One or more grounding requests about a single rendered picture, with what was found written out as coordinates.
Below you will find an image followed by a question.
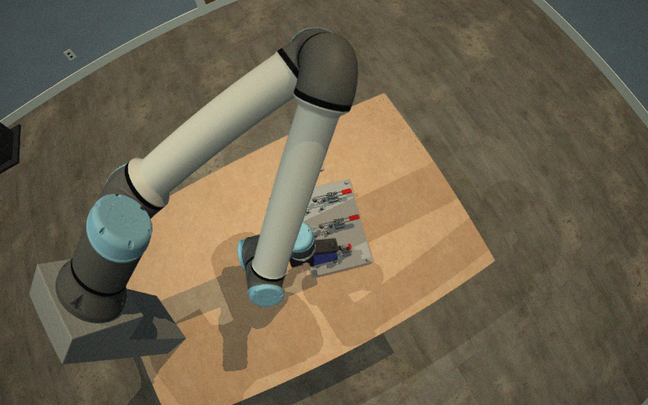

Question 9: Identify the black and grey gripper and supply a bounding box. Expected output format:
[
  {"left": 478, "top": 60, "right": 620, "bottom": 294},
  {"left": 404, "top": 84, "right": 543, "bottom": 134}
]
[{"left": 289, "top": 256, "right": 315, "bottom": 267}]

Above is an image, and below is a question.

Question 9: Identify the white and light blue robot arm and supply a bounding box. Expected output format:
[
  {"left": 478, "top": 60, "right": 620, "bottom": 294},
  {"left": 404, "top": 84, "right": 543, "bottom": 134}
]
[{"left": 56, "top": 27, "right": 358, "bottom": 323}]

